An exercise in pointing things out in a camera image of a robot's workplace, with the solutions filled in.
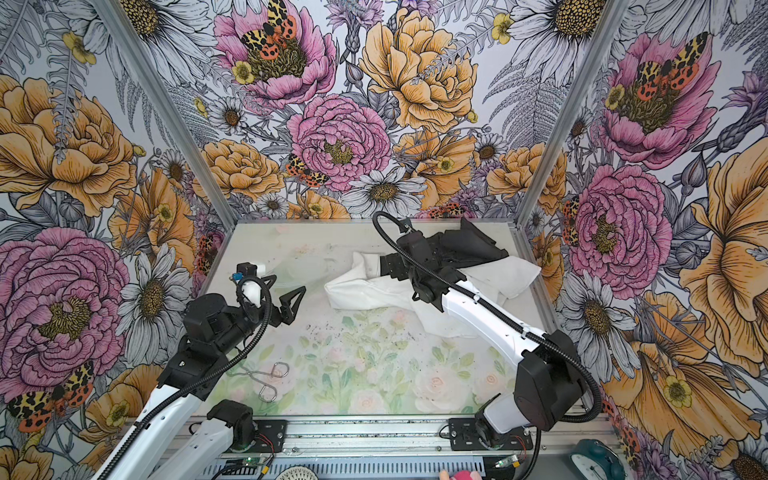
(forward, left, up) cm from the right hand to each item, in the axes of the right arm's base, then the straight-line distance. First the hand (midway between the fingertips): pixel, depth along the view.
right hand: (408, 260), depth 84 cm
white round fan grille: (-45, +27, -18) cm, 55 cm away
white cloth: (+2, +15, -10) cm, 18 cm away
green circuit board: (-44, -22, -21) cm, 54 cm away
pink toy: (-47, -9, -17) cm, 50 cm away
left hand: (-12, +29, +4) cm, 32 cm away
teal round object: (-45, -38, -15) cm, 61 cm away
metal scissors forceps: (-27, +39, -21) cm, 52 cm away
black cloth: (+13, -21, -10) cm, 27 cm away
